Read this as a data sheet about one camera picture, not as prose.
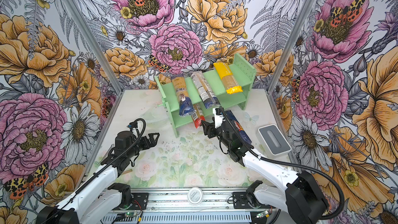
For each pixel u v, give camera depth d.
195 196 0.70
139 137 0.69
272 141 0.90
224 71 0.93
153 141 0.77
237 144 0.62
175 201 0.76
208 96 0.78
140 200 0.74
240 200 0.74
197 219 1.12
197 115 0.86
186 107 0.72
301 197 0.41
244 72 0.93
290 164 0.45
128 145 0.66
